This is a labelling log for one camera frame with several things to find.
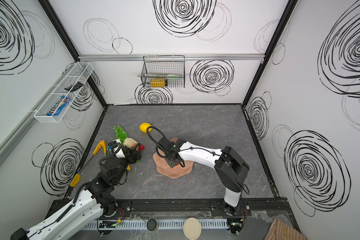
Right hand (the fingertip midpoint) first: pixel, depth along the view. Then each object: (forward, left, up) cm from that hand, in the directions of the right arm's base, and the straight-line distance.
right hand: (173, 158), depth 85 cm
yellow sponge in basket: (+35, +10, +27) cm, 46 cm away
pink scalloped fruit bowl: (-7, -2, -3) cm, 8 cm away
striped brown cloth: (-32, -50, -4) cm, 59 cm away
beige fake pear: (+11, +29, -1) cm, 31 cm away
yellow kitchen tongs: (-11, +53, -4) cm, 54 cm away
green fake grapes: (+17, +37, -1) cm, 41 cm away
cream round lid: (-33, -10, +1) cm, 34 cm away
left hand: (+1, +20, +12) cm, 23 cm away
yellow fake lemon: (+23, +22, -1) cm, 32 cm away
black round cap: (-32, +7, +4) cm, 33 cm away
